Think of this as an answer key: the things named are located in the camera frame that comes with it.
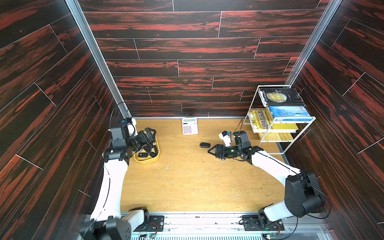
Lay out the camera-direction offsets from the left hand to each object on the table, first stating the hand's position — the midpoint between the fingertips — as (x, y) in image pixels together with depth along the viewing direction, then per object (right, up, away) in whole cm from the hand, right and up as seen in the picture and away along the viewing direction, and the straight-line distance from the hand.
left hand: (150, 133), depth 76 cm
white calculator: (+20, +6, +37) cm, 42 cm away
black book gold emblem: (+72, +21, +8) cm, 76 cm away
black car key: (-12, -14, +23) cm, 29 cm away
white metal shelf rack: (+88, -7, +34) cm, 95 cm away
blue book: (+72, +11, +1) cm, 73 cm away
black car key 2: (-5, -14, +22) cm, 27 cm away
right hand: (+35, -10, +11) cm, 38 cm away
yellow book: (+65, +9, +18) cm, 68 cm away
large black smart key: (+30, -8, +29) cm, 43 cm away
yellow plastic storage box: (-4, -9, +25) cm, 27 cm away
